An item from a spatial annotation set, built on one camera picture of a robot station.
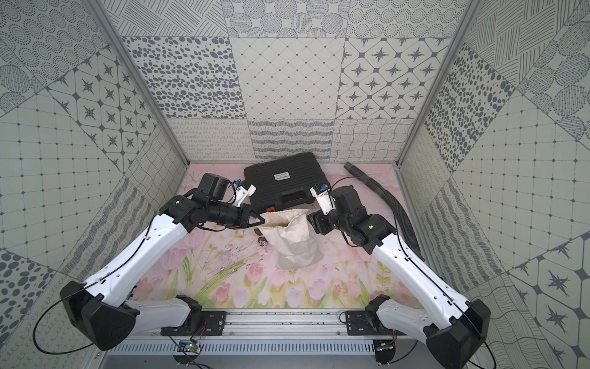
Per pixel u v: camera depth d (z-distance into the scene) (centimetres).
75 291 39
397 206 101
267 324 76
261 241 90
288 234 71
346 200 53
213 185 57
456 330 37
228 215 62
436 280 42
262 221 70
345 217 53
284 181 104
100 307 37
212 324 73
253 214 69
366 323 67
